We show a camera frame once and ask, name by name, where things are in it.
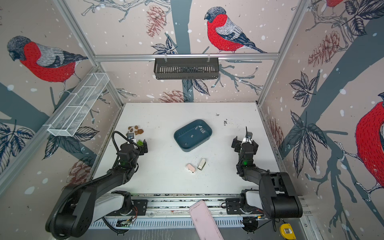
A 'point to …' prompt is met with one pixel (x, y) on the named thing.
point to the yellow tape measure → (287, 231)
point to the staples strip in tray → (201, 129)
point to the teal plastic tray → (193, 134)
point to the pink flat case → (205, 225)
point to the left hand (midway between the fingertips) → (135, 140)
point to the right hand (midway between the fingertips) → (244, 140)
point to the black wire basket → (183, 68)
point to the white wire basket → (68, 119)
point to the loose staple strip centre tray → (192, 136)
